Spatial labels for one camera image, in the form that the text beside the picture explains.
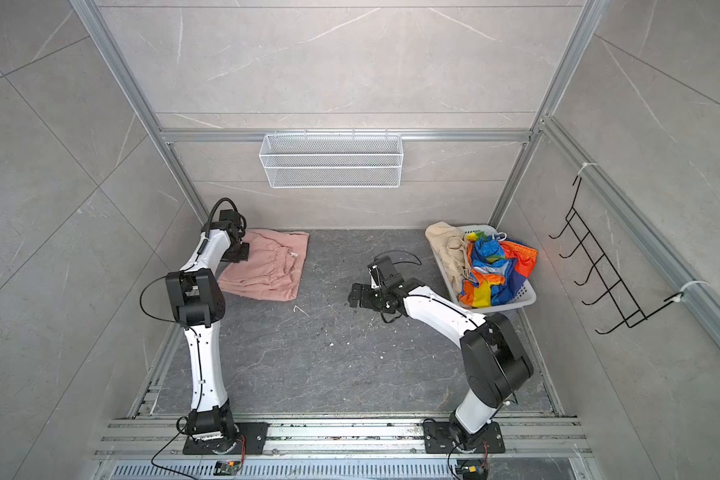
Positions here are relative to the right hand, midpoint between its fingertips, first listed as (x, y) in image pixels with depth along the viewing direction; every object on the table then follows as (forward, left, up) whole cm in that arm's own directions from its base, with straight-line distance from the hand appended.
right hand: (361, 297), depth 89 cm
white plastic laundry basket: (+1, -52, -3) cm, 53 cm away
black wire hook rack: (-15, -57, +21) cm, 62 cm away
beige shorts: (+17, -30, +4) cm, 35 cm away
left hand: (+22, +45, -3) cm, 51 cm away
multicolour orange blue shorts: (+12, -46, -3) cm, 48 cm away
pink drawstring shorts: (+17, +31, -5) cm, 36 cm away
